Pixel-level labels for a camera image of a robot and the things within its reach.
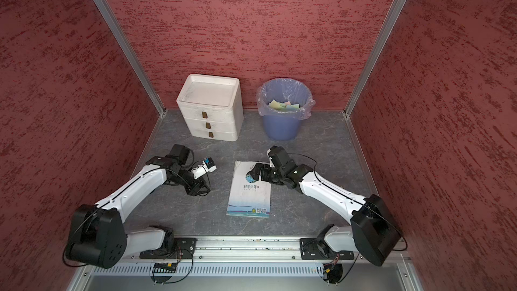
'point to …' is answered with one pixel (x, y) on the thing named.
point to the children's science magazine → (246, 198)
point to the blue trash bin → (285, 126)
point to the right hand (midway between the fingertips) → (258, 179)
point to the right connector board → (332, 273)
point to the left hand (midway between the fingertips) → (203, 189)
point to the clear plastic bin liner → (285, 95)
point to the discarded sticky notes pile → (283, 106)
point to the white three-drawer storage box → (212, 106)
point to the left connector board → (164, 268)
